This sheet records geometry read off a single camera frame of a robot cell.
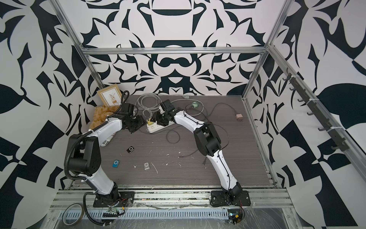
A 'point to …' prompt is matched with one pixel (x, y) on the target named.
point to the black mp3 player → (130, 150)
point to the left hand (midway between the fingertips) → (142, 121)
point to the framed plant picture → (110, 96)
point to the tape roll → (72, 213)
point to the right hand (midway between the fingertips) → (151, 119)
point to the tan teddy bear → (100, 114)
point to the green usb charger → (195, 104)
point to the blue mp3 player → (116, 163)
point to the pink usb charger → (239, 117)
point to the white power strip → (155, 127)
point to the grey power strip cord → (152, 101)
